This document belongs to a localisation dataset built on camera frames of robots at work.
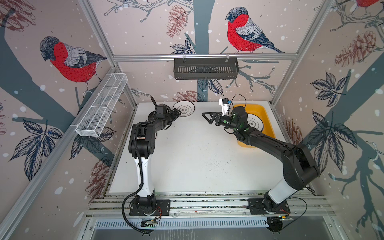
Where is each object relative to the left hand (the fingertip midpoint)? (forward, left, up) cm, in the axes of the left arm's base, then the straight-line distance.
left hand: (178, 112), depth 105 cm
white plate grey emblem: (-6, -55, -3) cm, 56 cm away
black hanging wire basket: (+24, -20, +21) cm, 38 cm away
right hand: (-18, -18, +17) cm, 31 cm away
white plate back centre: (+11, -5, -7) cm, 14 cm away
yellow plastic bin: (+4, -61, -4) cm, 61 cm away
